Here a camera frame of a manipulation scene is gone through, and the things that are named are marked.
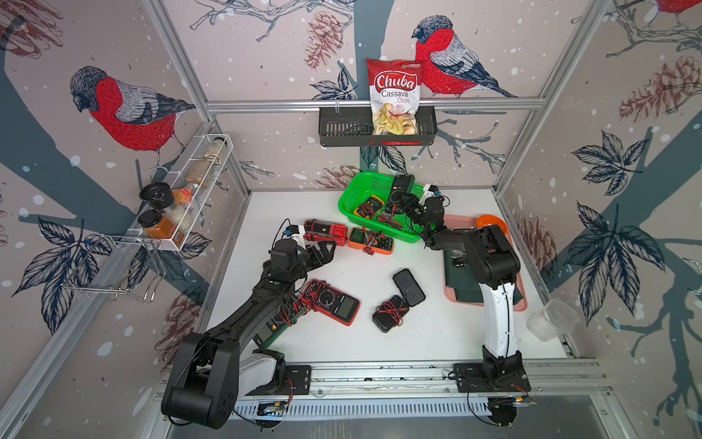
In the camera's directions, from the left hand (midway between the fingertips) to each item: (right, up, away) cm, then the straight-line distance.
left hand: (331, 242), depth 85 cm
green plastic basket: (+11, +16, +33) cm, 38 cm away
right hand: (+23, +17, +17) cm, 33 cm away
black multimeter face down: (+26, +20, +18) cm, 37 cm away
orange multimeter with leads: (+13, -1, +13) cm, 18 cm away
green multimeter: (-15, -24, -3) cm, 29 cm away
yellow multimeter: (+13, +12, +25) cm, 30 cm away
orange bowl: (+59, +6, +19) cm, 62 cm away
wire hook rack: (-44, -2, -27) cm, 51 cm away
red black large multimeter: (-1, -19, 0) cm, 19 cm away
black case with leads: (+18, -22, -4) cm, 28 cm away
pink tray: (+53, +5, +22) cm, 58 cm away
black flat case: (+25, -15, +3) cm, 30 cm away
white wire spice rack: (-38, +24, -5) cm, 45 cm away
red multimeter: (-6, +3, +16) cm, 17 cm away
